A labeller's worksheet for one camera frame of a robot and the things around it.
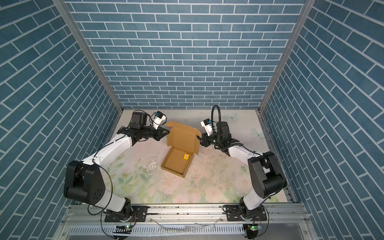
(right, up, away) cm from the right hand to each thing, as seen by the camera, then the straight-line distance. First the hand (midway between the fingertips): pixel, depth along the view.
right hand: (195, 136), depth 86 cm
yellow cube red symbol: (-6, -13, +6) cm, 15 cm away
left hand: (-15, +3, -2) cm, 15 cm away
